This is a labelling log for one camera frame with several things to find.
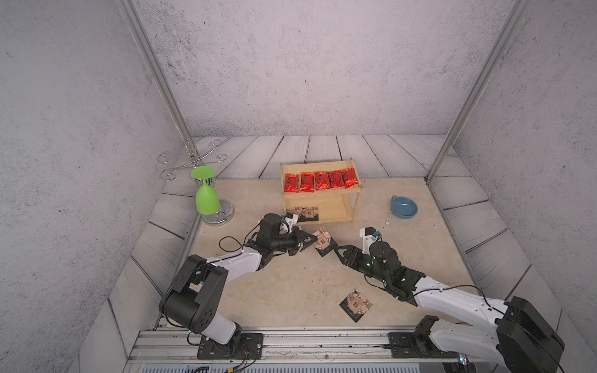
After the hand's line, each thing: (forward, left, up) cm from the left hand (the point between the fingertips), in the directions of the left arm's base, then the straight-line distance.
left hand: (320, 240), depth 81 cm
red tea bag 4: (+22, -7, +8) cm, 24 cm away
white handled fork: (+18, -32, -14) cm, 39 cm away
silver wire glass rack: (+27, +42, -17) cm, 52 cm away
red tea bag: (+21, +10, +8) cm, 24 cm away
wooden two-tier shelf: (+25, -9, -12) cm, 29 cm away
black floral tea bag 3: (0, -2, -2) cm, 3 cm away
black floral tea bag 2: (+21, +3, -13) cm, 25 cm away
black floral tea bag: (+23, +7, -12) cm, 27 cm away
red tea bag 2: (+21, +4, +8) cm, 23 cm away
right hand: (-4, -6, -1) cm, 7 cm away
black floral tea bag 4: (-17, -12, -15) cm, 25 cm away
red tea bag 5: (+21, -12, +9) cm, 26 cm away
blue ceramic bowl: (+24, -40, -13) cm, 49 cm away
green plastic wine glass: (+13, +40, +8) cm, 42 cm away
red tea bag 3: (+21, -2, +8) cm, 23 cm away
